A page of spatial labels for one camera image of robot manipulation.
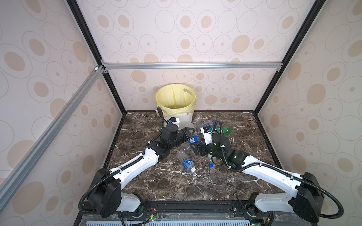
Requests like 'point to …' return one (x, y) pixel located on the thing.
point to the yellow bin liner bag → (176, 99)
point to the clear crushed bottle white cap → (197, 120)
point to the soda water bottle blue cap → (214, 122)
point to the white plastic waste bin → (185, 120)
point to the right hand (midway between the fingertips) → (196, 141)
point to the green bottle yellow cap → (226, 130)
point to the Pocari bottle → (187, 162)
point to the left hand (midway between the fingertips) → (197, 130)
